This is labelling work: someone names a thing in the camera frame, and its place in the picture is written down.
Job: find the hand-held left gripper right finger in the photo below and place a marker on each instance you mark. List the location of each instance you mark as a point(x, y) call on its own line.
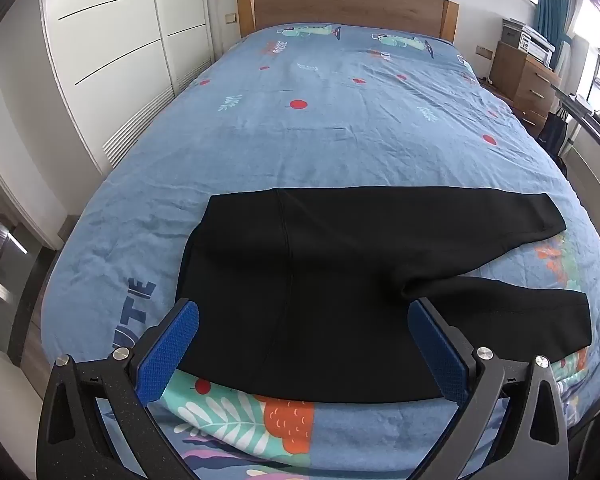
point(437, 355)

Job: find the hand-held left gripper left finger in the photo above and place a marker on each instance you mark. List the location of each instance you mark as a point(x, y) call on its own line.
point(172, 350)

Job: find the black pants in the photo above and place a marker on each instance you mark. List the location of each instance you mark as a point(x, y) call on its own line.
point(330, 285)

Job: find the black bag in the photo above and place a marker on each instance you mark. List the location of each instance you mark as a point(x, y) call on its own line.
point(552, 132)

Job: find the blue printed bed sheet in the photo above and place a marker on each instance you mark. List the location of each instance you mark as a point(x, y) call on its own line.
point(330, 125)

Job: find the wooden dresser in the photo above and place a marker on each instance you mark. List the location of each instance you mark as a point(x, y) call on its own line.
point(525, 80)

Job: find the white wardrobe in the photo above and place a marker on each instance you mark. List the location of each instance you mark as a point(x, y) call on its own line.
point(110, 45)

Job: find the grey printer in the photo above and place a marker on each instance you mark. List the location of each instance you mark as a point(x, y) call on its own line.
point(527, 40)

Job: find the wooden headboard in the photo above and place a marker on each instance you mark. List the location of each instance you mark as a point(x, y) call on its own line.
point(345, 2)

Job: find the teal curtain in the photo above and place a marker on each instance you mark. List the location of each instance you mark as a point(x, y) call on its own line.
point(550, 5)

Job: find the metal frame desk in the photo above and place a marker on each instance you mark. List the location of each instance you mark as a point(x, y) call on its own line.
point(587, 115)

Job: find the wall socket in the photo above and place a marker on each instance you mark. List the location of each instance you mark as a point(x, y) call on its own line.
point(484, 51)

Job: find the wall switch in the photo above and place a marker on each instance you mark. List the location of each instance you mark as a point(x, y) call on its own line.
point(231, 18)

